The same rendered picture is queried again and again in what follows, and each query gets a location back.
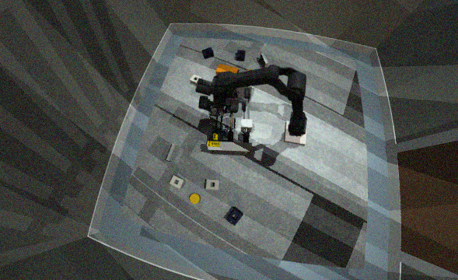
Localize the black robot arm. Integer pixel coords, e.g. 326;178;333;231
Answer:
195;65;307;136

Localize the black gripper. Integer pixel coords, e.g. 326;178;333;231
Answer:
199;95;239;114

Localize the orange rectangular block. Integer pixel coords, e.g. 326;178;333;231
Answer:
216;64;239;74

